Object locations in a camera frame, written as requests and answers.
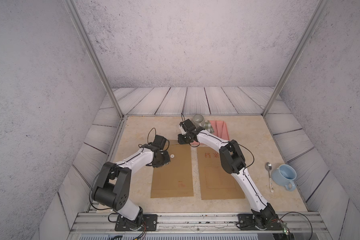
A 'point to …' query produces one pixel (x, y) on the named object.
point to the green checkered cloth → (208, 126)
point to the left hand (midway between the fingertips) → (169, 161)
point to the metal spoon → (268, 166)
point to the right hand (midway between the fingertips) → (178, 141)
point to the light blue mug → (284, 175)
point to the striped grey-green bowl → (198, 120)
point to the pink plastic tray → (220, 129)
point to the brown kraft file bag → (174, 179)
